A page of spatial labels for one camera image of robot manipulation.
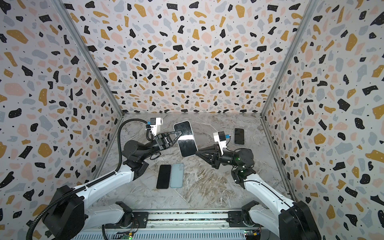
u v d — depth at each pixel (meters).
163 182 0.85
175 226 0.73
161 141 0.58
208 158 0.62
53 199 0.42
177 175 0.90
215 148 0.63
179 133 0.62
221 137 0.58
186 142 0.62
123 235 0.70
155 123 0.62
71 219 0.40
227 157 0.61
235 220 0.74
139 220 0.73
